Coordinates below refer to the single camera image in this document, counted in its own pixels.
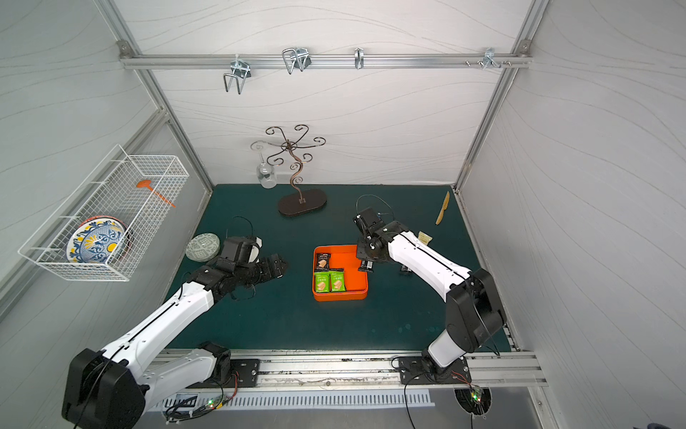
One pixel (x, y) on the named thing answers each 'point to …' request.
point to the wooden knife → (444, 208)
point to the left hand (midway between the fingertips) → (279, 269)
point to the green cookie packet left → (322, 279)
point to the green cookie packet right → (337, 278)
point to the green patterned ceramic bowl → (203, 247)
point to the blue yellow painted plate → (99, 239)
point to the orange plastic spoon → (146, 183)
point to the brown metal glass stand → (291, 206)
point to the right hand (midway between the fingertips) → (367, 250)
